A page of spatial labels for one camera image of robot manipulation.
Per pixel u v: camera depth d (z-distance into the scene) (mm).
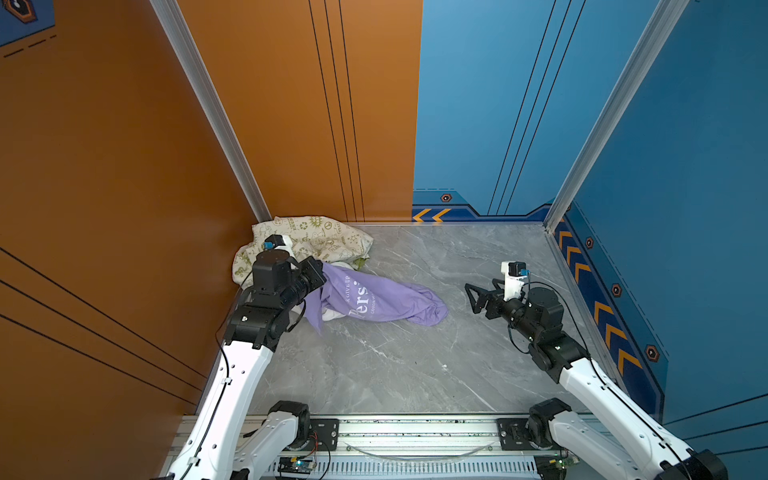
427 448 725
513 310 660
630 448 414
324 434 739
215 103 850
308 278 617
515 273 656
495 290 682
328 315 889
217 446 382
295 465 706
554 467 706
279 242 621
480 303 696
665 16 698
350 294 792
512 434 725
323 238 1122
